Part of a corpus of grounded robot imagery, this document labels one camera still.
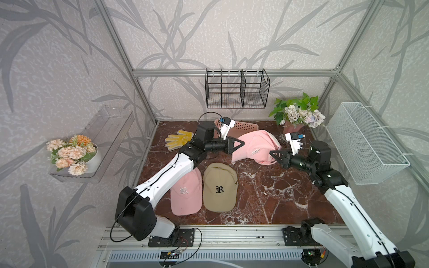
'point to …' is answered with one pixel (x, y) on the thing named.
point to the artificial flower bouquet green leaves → (304, 110)
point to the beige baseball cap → (220, 187)
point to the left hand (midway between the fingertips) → (242, 143)
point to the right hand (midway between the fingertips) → (271, 151)
